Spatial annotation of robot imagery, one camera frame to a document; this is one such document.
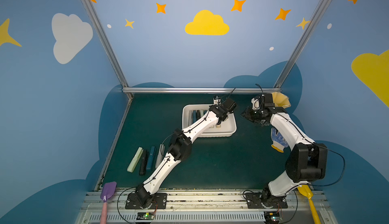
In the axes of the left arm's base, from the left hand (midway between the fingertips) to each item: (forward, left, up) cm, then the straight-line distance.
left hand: (222, 112), depth 96 cm
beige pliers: (-4, +2, -10) cm, 11 cm away
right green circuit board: (-54, -21, -12) cm, 59 cm away
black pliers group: (-31, +46, -10) cm, 56 cm away
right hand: (-4, -13, +4) cm, 14 cm away
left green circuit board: (-55, +40, -12) cm, 69 cm away
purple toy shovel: (-46, +61, -10) cm, 77 cm away
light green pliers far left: (-30, +51, -10) cm, 60 cm away
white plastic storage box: (-5, -4, -11) cm, 13 cm away
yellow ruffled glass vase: (+6, -36, +7) cm, 37 cm away
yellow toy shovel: (-43, -40, -10) cm, 60 cm away
